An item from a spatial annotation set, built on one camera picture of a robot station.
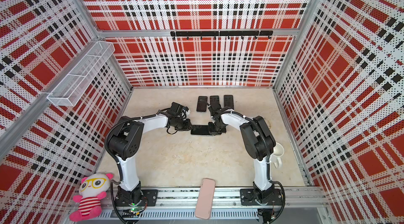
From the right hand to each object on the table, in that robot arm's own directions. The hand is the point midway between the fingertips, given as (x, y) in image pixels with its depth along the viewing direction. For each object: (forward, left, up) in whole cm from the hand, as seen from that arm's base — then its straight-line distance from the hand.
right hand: (213, 134), depth 93 cm
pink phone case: (-33, +4, -1) cm, 34 cm away
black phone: (+4, +8, -3) cm, 9 cm away
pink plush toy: (-30, +55, +6) cm, 63 cm away
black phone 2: (+25, +8, -2) cm, 26 cm away
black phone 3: (+27, -11, -1) cm, 29 cm away
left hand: (+4, +13, -1) cm, 14 cm away
